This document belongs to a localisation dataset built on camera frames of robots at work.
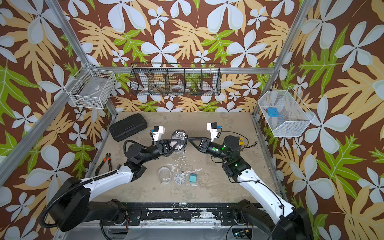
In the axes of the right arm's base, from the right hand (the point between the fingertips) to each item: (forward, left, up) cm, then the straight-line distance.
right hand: (188, 142), depth 66 cm
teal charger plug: (-5, -2, -30) cm, 31 cm away
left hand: (0, +3, 0) cm, 3 cm away
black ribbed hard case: (+30, +44, -25) cm, 59 cm away
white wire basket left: (+36, +57, +3) cm, 68 cm away
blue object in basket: (+25, -49, -6) cm, 55 cm away
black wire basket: (+49, +25, +1) cm, 55 cm away
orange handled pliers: (+8, +53, -31) cm, 62 cm away
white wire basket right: (+17, -55, -1) cm, 58 cm away
